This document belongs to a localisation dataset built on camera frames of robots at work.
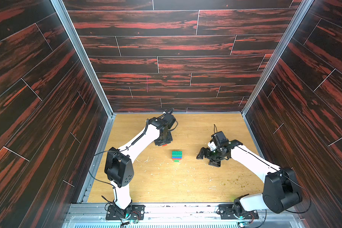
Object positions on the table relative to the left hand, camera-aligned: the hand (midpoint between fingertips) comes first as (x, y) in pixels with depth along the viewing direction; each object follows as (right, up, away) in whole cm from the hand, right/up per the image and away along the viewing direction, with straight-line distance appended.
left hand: (168, 142), depth 86 cm
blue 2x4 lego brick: (+6, -11, +7) cm, 14 cm away
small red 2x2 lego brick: (-2, -1, -3) cm, 4 cm away
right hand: (+23, -10, 0) cm, 25 cm away
